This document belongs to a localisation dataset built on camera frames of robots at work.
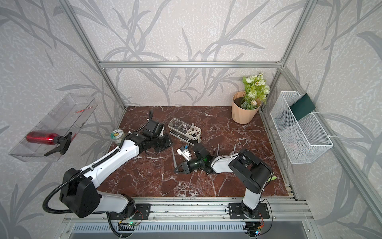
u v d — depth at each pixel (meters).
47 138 0.55
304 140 0.59
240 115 1.02
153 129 0.63
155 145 0.67
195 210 0.75
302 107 0.70
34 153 0.60
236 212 0.73
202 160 0.71
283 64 0.94
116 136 0.94
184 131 0.92
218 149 0.96
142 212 0.72
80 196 0.40
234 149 0.96
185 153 0.79
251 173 0.47
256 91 0.92
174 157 0.81
